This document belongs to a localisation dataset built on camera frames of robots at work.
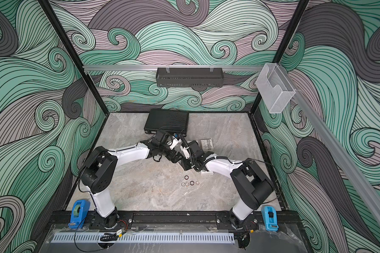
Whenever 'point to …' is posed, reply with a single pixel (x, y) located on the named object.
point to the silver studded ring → (181, 184)
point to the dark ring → (193, 183)
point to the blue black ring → (186, 175)
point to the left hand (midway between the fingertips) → (178, 150)
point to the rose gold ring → (196, 182)
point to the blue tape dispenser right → (270, 219)
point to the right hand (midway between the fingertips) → (181, 164)
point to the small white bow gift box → (205, 173)
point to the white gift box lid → (207, 145)
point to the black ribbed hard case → (171, 120)
